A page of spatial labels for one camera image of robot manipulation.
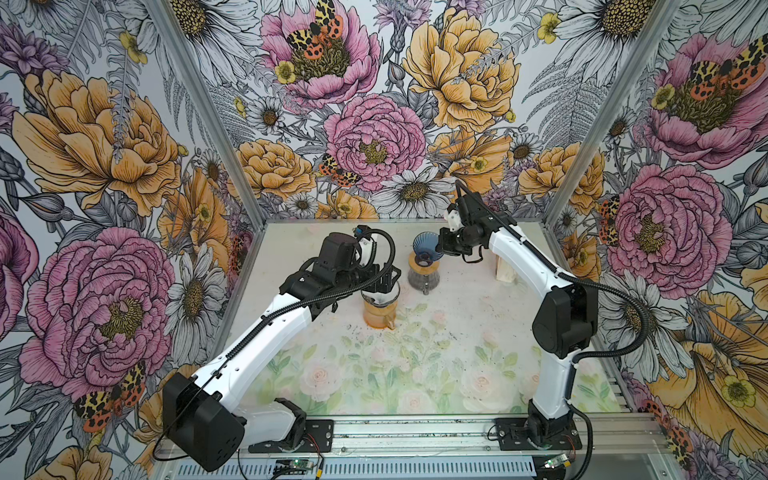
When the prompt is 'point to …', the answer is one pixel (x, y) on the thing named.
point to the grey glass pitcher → (423, 282)
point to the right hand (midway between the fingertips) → (439, 255)
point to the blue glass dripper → (425, 248)
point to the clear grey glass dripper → (372, 301)
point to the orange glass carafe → (380, 317)
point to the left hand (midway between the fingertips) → (382, 279)
